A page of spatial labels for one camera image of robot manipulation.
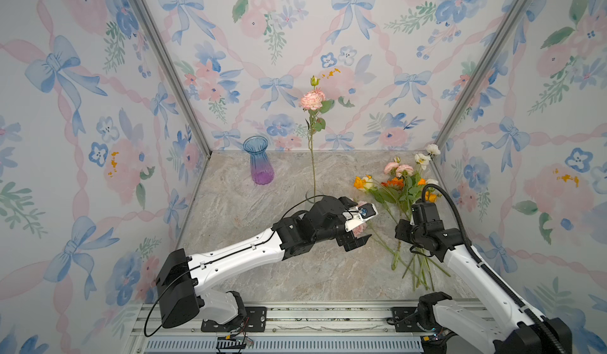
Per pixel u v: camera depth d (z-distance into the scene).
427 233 0.62
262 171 1.10
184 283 0.40
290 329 0.73
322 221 0.52
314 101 0.70
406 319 0.72
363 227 0.91
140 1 0.72
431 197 1.01
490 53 0.84
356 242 0.61
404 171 1.05
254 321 0.74
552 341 0.37
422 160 1.03
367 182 1.03
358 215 0.56
